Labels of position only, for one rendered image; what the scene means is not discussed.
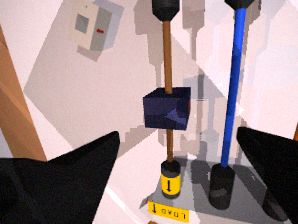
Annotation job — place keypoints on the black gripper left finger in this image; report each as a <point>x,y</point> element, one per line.
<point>65,190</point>

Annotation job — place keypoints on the beige rectangular block with square hole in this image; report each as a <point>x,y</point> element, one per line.
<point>89,25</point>

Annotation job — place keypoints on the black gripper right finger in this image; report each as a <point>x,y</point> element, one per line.
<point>275,159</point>

